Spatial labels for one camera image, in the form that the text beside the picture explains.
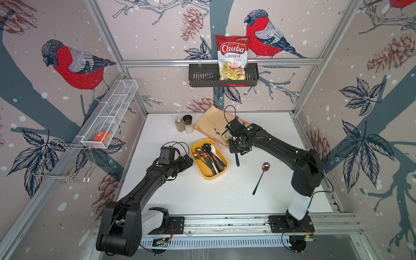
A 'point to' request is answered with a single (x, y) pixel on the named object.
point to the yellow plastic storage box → (205, 170)
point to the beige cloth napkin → (206, 116)
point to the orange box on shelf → (102, 136)
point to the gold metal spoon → (197, 155)
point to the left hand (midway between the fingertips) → (190, 160)
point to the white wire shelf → (108, 114)
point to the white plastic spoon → (213, 151)
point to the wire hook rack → (68, 160)
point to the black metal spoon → (207, 148)
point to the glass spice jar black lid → (189, 127)
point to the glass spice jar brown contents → (180, 124)
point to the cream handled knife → (217, 132)
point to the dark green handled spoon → (237, 160)
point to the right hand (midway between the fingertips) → (232, 148)
